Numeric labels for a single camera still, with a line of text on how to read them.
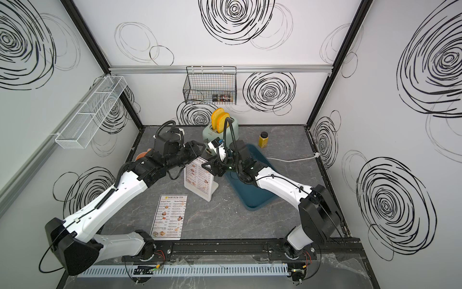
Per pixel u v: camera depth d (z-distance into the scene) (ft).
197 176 2.70
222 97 2.89
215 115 3.10
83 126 2.44
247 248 2.46
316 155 3.45
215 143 2.20
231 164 2.20
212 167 2.27
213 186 2.68
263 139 3.42
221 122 3.09
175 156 1.93
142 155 3.13
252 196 2.87
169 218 2.71
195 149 2.19
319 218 1.40
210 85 4.06
